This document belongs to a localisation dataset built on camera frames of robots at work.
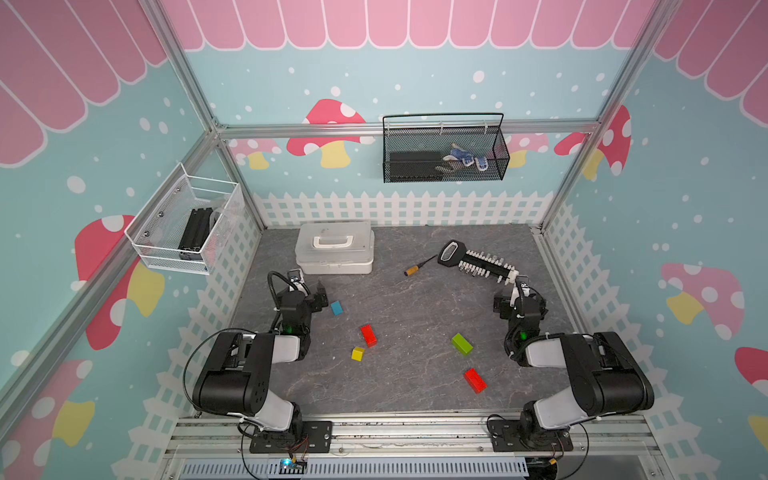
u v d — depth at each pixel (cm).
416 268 107
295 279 79
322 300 87
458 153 89
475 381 83
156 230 68
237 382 45
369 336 91
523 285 79
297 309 70
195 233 70
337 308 97
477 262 107
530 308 69
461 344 88
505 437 74
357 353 87
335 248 99
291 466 73
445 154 94
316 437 75
